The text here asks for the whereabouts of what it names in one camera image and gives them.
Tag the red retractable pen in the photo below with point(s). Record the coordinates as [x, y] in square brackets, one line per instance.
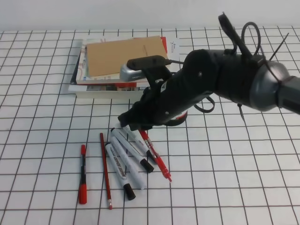
[156, 156]

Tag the red and black marker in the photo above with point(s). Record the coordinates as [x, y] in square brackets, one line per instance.
[83, 186]

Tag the white illustrated book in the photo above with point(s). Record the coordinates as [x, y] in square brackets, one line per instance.
[100, 61]

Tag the white capless marker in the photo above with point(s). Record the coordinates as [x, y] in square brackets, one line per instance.
[127, 161]

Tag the white marker printed label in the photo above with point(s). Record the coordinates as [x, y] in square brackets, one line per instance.
[119, 171]

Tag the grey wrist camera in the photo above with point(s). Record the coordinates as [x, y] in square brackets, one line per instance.
[134, 68]

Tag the white marker far right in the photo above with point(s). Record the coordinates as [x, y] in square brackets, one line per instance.
[141, 145]

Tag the red pencil with eraser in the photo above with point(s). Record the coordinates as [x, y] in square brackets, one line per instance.
[107, 184]

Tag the black mesh pen holder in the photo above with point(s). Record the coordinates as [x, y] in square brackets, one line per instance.
[178, 119]

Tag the red and white book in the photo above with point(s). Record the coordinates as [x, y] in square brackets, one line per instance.
[101, 60]

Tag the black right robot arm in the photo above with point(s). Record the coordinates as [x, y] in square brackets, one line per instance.
[251, 81]

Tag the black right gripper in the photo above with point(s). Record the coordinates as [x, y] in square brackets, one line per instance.
[168, 98]

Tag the brown kraft notebook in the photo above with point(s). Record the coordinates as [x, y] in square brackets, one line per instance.
[144, 46]

